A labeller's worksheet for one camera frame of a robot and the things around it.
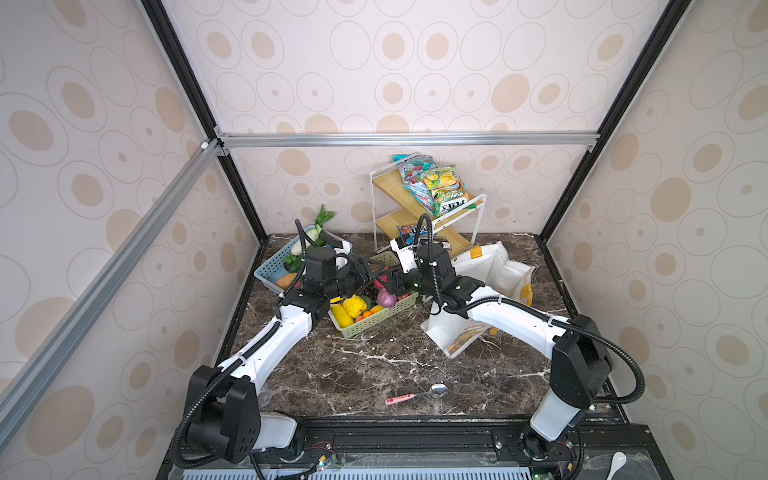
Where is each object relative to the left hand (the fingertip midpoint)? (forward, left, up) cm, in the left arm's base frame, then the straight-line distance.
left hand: (389, 266), depth 76 cm
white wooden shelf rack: (+19, -1, +3) cm, 19 cm away
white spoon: (-39, -55, -25) cm, 72 cm away
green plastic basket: (-4, +6, -22) cm, 23 cm away
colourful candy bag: (+32, -7, +8) cm, 33 cm away
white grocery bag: (+12, -32, -16) cm, 38 cm away
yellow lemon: (0, +11, -20) cm, 23 cm away
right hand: (+1, +2, -5) cm, 5 cm away
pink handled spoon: (-24, -13, -24) cm, 36 cm away
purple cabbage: (-2, +1, -13) cm, 13 cm away
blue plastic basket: (+16, +41, -22) cm, 50 cm away
